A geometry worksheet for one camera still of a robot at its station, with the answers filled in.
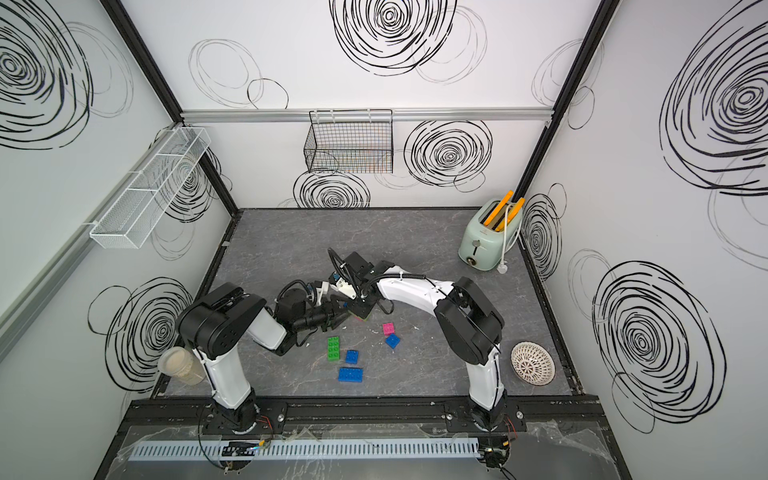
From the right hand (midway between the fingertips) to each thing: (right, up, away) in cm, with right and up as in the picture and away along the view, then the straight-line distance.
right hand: (358, 306), depth 89 cm
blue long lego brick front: (-1, -16, -10) cm, 19 cm away
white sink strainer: (+49, -14, -8) cm, 51 cm away
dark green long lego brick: (-6, -11, -5) cm, 13 cm away
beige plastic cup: (-41, -10, -17) cm, 46 cm away
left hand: (-1, -1, -1) cm, 2 cm away
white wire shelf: (-54, +29, -14) cm, 63 cm away
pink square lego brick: (+9, -6, -2) cm, 11 cm away
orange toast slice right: (+47, +28, +3) cm, 55 cm away
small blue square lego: (-1, -13, -7) cm, 14 cm away
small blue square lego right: (+10, -9, -3) cm, 14 cm away
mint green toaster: (+41, +22, +3) cm, 46 cm away
